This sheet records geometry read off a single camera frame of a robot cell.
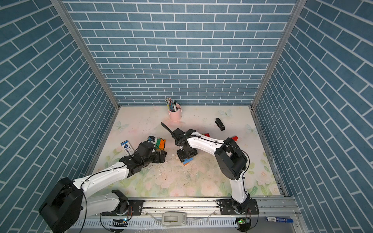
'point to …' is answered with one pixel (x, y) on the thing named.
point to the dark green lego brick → (157, 144)
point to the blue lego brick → (187, 160)
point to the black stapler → (219, 124)
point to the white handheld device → (174, 218)
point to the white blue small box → (127, 148)
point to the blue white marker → (278, 219)
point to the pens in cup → (171, 106)
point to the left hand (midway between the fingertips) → (164, 153)
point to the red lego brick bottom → (235, 138)
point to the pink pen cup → (175, 116)
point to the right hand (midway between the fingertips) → (186, 158)
